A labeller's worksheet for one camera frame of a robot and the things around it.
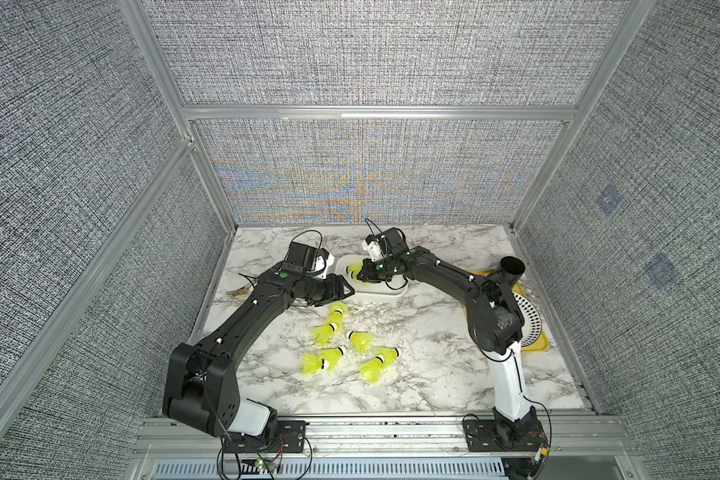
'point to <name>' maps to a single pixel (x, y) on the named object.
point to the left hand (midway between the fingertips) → (352, 291)
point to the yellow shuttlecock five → (360, 339)
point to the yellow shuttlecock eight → (327, 359)
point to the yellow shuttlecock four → (323, 333)
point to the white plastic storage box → (377, 292)
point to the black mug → (510, 270)
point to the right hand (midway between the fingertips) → (355, 268)
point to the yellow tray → (541, 343)
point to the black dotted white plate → (532, 325)
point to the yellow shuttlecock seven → (372, 369)
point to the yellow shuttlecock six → (388, 355)
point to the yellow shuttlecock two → (354, 269)
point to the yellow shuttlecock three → (337, 311)
